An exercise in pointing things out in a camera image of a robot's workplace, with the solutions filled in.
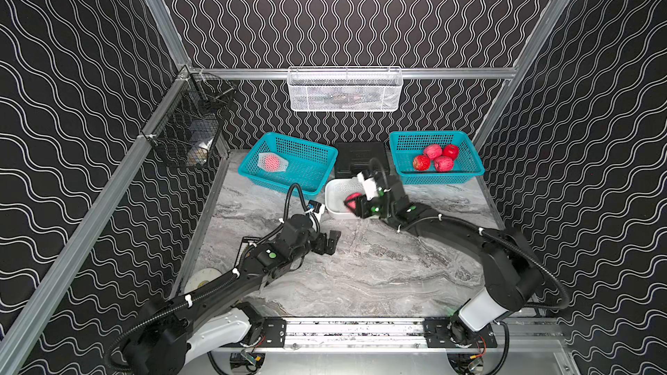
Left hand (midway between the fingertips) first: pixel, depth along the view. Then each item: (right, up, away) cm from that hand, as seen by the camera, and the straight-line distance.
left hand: (328, 226), depth 80 cm
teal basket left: (-9, +21, +34) cm, 41 cm away
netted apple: (-25, +22, +30) cm, 44 cm away
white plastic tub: (+2, +9, +23) cm, 25 cm away
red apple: (+48, +21, +29) cm, 60 cm away
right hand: (+7, +7, +8) cm, 13 cm away
